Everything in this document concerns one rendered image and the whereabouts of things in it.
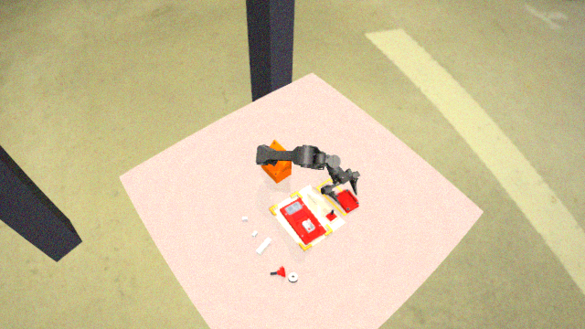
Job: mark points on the white flat bar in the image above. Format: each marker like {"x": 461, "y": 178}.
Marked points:
{"x": 263, "y": 246}

